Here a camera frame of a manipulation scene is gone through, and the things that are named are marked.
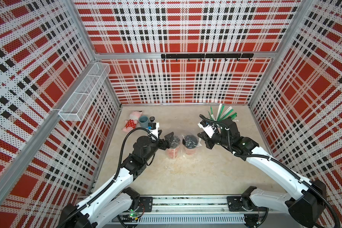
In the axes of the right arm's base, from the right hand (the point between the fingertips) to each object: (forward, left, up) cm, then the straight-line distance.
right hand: (201, 134), depth 75 cm
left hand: (+2, +17, 0) cm, 17 cm away
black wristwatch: (+29, +34, -22) cm, 50 cm away
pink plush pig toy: (+20, +47, -17) cm, 54 cm away
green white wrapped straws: (+22, -17, -9) cm, 30 cm away
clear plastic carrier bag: (-2, +9, -22) cm, 24 cm away
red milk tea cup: (-4, +15, -12) cm, 20 cm away
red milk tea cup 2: (-3, +6, -4) cm, 8 cm away
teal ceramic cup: (+25, +40, -19) cm, 50 cm away
